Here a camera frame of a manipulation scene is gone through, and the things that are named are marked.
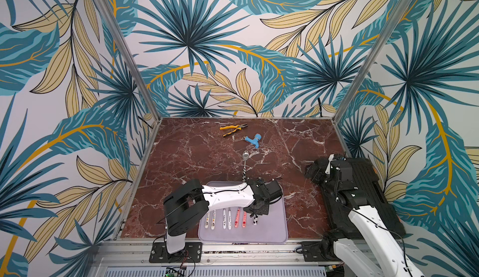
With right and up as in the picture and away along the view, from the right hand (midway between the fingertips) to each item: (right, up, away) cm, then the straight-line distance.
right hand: (314, 170), depth 81 cm
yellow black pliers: (-33, +20, +32) cm, 51 cm away
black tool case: (+25, -9, +3) cm, 26 cm away
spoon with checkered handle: (-29, +5, +20) cm, 36 cm away
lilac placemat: (-20, -24, -2) cm, 31 cm away
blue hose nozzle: (-24, +12, +26) cm, 37 cm away
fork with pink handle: (-30, -21, -1) cm, 37 cm away
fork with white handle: (-39, -22, -1) cm, 45 cm away
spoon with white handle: (-37, -21, -1) cm, 42 cm away
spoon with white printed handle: (-44, -23, -1) cm, 50 cm away
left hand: (-24, -18, +1) cm, 30 cm away
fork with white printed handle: (-47, -23, -1) cm, 52 cm away
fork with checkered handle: (-26, -21, -1) cm, 33 cm away
